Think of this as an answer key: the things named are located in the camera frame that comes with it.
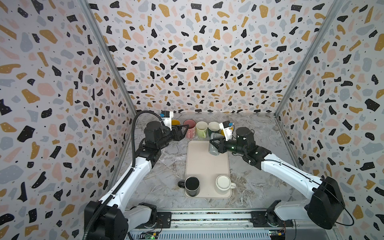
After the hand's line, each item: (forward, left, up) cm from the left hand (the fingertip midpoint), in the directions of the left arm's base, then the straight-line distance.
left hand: (185, 124), depth 73 cm
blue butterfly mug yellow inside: (+20, +9, -22) cm, 31 cm away
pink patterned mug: (+12, -2, -22) cm, 25 cm away
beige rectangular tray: (-5, -8, -33) cm, 34 cm away
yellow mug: (-6, -18, +2) cm, 19 cm away
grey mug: (-9, -14, -9) cm, 19 cm away
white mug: (-21, -20, -23) cm, 37 cm away
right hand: (-6, -11, -5) cm, 14 cm away
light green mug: (+16, -9, -23) cm, 29 cm away
